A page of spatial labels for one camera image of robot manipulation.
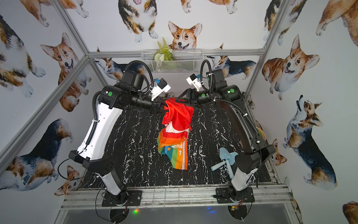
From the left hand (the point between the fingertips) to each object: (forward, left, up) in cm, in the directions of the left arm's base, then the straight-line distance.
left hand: (173, 107), depth 61 cm
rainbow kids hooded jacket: (-2, +2, -22) cm, 22 cm away
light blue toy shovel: (-8, -32, -40) cm, 52 cm away
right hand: (+3, -1, +1) cm, 3 cm away
